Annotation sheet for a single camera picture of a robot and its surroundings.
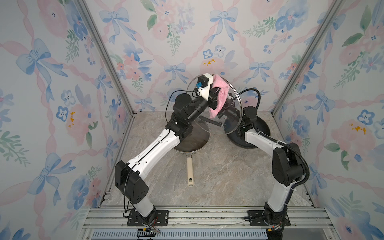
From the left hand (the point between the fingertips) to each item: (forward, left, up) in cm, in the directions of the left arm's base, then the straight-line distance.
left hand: (223, 83), depth 59 cm
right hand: (+3, +4, -11) cm, 12 cm away
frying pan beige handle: (-18, +13, -41) cm, 47 cm away
